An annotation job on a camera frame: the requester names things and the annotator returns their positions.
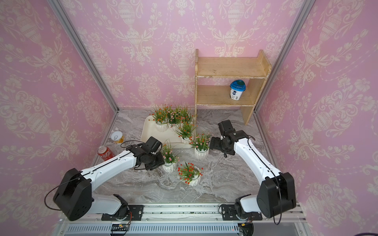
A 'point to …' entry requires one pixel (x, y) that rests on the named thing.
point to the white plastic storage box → (148, 129)
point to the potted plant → (184, 115)
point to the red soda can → (105, 153)
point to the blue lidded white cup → (237, 87)
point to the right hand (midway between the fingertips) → (218, 146)
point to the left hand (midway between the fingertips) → (164, 164)
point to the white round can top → (116, 135)
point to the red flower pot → (189, 173)
